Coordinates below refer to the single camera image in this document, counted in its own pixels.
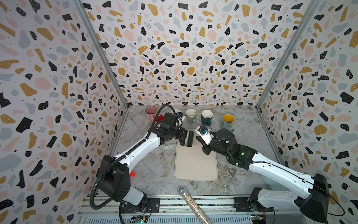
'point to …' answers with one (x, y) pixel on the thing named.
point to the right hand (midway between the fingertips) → (198, 137)
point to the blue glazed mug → (228, 120)
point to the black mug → (189, 139)
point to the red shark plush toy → (132, 174)
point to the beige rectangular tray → (192, 163)
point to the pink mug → (151, 111)
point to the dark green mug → (206, 116)
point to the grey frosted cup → (191, 115)
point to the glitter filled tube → (203, 217)
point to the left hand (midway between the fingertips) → (187, 131)
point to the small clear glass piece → (232, 171)
